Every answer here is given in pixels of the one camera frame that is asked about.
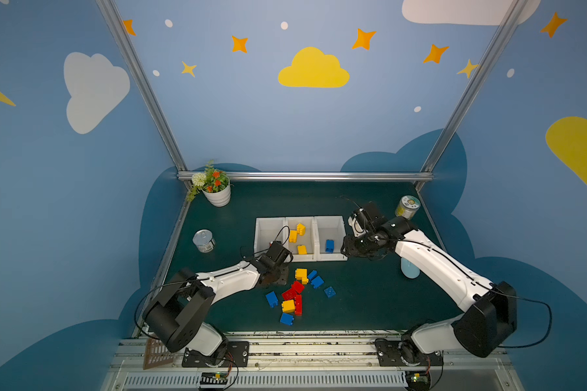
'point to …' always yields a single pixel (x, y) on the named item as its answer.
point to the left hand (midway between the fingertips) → (282, 272)
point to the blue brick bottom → (287, 319)
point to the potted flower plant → (214, 184)
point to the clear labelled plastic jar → (408, 207)
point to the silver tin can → (204, 241)
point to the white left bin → (268, 230)
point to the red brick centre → (297, 287)
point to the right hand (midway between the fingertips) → (349, 247)
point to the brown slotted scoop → (156, 354)
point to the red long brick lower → (298, 307)
